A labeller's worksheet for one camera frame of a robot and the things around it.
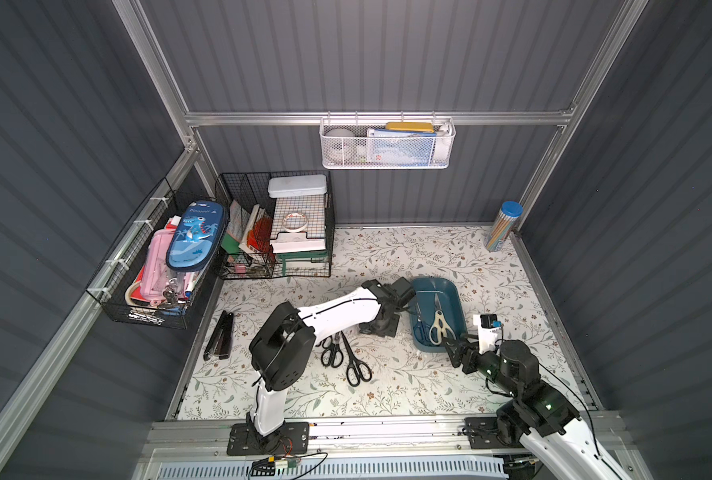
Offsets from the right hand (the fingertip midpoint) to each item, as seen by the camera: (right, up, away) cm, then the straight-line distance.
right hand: (459, 337), depth 77 cm
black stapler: (-67, -4, +9) cm, 68 cm away
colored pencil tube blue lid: (+23, +33, +23) cm, 46 cm away
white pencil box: (-48, +46, +26) cm, 71 cm away
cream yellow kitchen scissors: (-1, -2, +14) cm, 14 cm away
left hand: (-19, -1, +9) cm, 21 cm away
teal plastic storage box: (+4, +7, +21) cm, 22 cm away
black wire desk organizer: (-71, +44, +37) cm, 91 cm away
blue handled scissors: (-8, -1, +14) cm, 16 cm away
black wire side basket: (-77, +15, -15) cm, 80 cm away
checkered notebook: (-41, +27, +13) cm, 51 cm away
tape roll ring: (-47, +32, +17) cm, 59 cm away
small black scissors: (-34, -8, +10) cm, 36 cm away
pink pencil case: (-73, +17, -9) cm, 76 cm away
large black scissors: (-27, -11, +7) cm, 30 cm away
